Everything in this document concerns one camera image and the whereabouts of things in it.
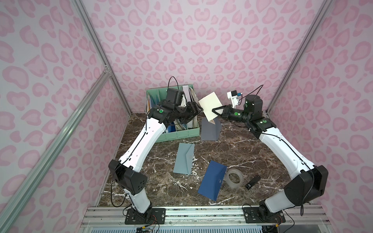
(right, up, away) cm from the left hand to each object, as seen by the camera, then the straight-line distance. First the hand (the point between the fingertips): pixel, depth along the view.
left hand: (200, 109), depth 72 cm
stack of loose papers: (-3, +12, +23) cm, 26 cm away
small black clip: (+30, -40, +10) cm, 51 cm away
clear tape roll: (+21, -39, +14) cm, 47 cm away
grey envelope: (+10, -12, +37) cm, 40 cm away
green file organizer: (-8, -10, +28) cm, 31 cm away
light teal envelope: (-9, -29, +20) cm, 37 cm away
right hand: (+5, -1, -1) cm, 5 cm away
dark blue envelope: (+7, -41, +13) cm, 44 cm away
